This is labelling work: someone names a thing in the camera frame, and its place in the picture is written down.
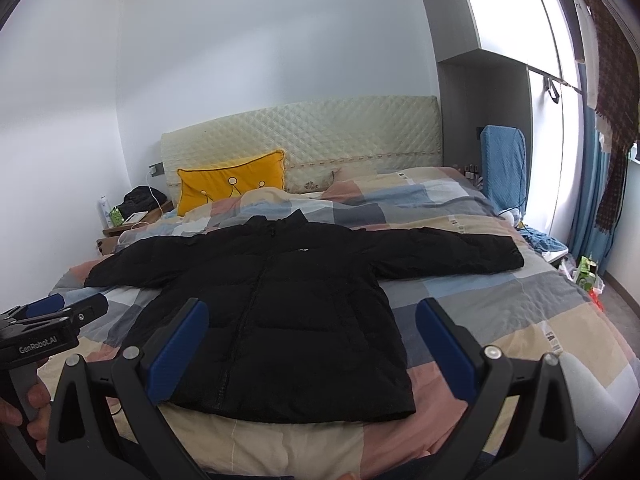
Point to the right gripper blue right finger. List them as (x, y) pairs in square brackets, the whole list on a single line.
[(481, 377)]

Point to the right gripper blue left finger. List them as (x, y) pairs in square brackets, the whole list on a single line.
[(144, 377)]

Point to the black puffer jacket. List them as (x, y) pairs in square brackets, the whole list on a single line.
[(300, 330)]

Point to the black clothes hanger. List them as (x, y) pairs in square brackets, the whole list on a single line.
[(551, 89)]

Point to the wooden nightstand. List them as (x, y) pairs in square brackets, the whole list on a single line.
[(108, 242)]

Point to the white spray bottle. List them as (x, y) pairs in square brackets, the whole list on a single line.
[(106, 209)]

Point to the green drink carton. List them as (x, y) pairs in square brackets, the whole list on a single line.
[(116, 217)]

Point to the blue cloth on stool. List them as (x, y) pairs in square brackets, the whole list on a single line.
[(545, 245)]

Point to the white box on nightstand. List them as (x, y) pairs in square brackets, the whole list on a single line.
[(136, 217)]

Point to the green packet on floor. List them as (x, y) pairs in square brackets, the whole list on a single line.
[(586, 273)]

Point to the black bag on nightstand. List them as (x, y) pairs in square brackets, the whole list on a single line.
[(141, 198)]

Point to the blue curtain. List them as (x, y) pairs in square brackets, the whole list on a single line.
[(586, 239)]

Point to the yellow crown cushion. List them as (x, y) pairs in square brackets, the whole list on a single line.
[(199, 187)]

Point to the blue covered chair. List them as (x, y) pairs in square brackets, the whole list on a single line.
[(504, 167)]

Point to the floral cream pillow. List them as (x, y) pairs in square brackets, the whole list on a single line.
[(299, 180)]

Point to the cream quilted headboard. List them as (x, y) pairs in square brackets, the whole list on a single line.
[(385, 133)]

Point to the grey white wardrobe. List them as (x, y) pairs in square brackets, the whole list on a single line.
[(491, 56)]

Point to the brown checked hanging garment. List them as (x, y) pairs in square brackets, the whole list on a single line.
[(617, 104)]

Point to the dark wall socket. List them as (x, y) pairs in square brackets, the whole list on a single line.
[(157, 169)]

